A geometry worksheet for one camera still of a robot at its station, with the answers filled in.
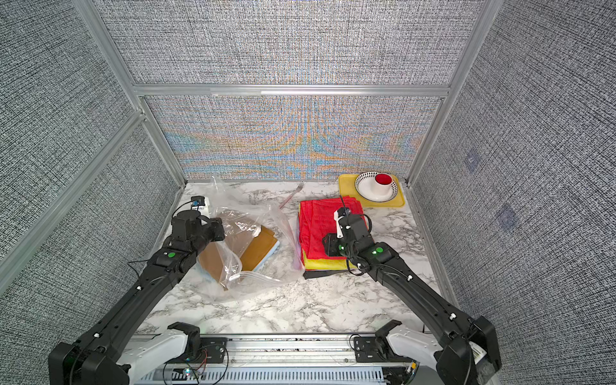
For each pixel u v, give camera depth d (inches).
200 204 26.9
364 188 45.6
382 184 42.1
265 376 27.6
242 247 32.7
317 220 34.7
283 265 36.4
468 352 15.0
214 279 32.9
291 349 29.4
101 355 15.4
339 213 28.5
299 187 46.1
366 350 28.7
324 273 34.7
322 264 32.0
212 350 28.8
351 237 23.0
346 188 47.1
